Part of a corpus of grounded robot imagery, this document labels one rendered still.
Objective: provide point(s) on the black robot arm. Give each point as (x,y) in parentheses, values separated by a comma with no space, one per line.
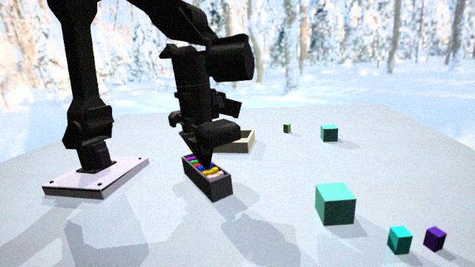
(90,120)

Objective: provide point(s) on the purple cube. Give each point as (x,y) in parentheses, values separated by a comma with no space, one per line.
(434,239)

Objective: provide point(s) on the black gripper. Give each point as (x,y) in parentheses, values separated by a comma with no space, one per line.
(199,132)

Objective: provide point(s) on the beige open tray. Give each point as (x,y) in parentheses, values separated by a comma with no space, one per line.
(242,146)

